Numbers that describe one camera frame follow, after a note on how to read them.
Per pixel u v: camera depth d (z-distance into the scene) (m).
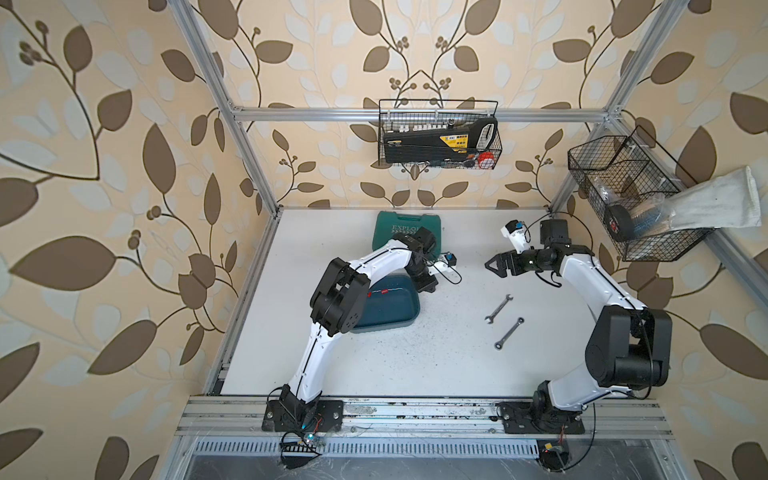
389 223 1.12
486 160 0.87
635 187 0.80
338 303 0.56
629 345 0.44
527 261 0.76
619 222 0.67
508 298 0.96
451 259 0.87
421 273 0.83
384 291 0.97
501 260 0.79
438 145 0.83
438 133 0.82
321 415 0.74
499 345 0.86
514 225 0.80
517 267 0.79
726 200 0.56
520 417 0.74
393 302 0.97
